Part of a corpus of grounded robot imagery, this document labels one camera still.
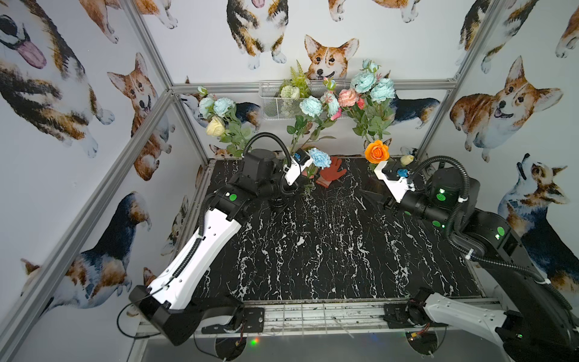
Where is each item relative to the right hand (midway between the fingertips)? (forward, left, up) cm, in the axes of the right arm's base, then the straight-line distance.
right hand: (366, 180), depth 56 cm
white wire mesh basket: (+44, +29, -6) cm, 53 cm away
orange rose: (+18, -8, -8) cm, 21 cm away
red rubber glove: (+39, +5, -43) cm, 58 cm away
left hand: (+7, +14, -6) cm, 17 cm away
